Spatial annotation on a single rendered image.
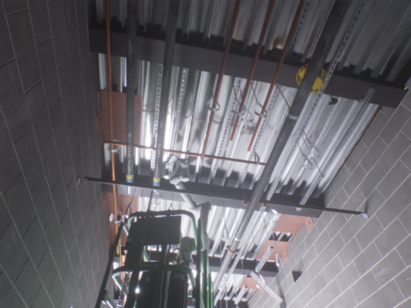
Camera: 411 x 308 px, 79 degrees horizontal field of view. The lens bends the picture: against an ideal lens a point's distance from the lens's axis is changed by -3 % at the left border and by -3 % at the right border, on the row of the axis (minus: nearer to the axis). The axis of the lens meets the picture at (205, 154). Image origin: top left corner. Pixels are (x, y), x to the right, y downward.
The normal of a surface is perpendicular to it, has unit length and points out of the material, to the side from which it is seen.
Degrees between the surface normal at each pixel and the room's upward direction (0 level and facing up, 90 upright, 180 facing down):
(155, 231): 90
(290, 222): 180
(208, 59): 180
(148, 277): 90
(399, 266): 90
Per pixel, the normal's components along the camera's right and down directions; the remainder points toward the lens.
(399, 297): -0.98, -0.14
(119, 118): 0.00, 0.62
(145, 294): -0.11, -0.78
